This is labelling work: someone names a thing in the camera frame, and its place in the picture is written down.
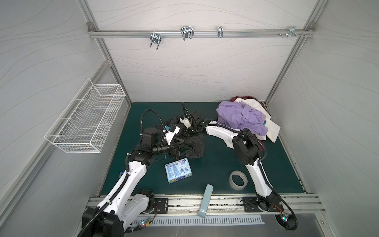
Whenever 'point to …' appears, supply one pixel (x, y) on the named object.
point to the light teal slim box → (206, 201)
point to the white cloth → (273, 128)
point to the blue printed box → (178, 170)
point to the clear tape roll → (242, 175)
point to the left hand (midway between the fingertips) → (188, 143)
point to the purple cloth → (234, 114)
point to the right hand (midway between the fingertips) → (185, 129)
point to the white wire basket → (84, 123)
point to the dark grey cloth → (197, 140)
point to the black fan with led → (288, 221)
